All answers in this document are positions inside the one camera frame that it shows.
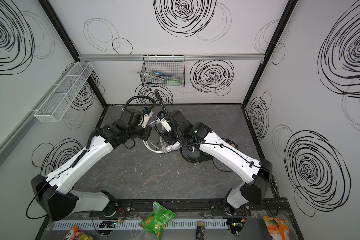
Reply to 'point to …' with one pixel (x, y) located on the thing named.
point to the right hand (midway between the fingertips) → (167, 129)
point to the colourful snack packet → (74, 233)
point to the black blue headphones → (194, 155)
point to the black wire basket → (164, 71)
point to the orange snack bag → (278, 229)
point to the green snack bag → (156, 222)
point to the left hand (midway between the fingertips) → (151, 128)
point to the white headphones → (168, 148)
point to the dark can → (200, 230)
